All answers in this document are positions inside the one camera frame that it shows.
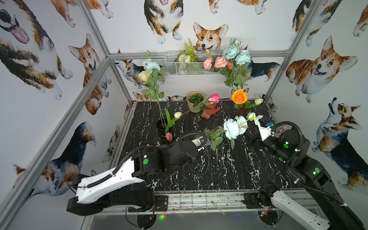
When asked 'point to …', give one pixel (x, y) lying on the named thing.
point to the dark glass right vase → (242, 111)
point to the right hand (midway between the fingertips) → (247, 125)
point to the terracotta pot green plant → (193, 97)
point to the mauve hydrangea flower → (279, 130)
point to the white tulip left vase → (177, 115)
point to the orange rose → (239, 97)
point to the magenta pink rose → (205, 104)
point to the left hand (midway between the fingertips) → (194, 139)
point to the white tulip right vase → (257, 102)
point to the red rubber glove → (207, 113)
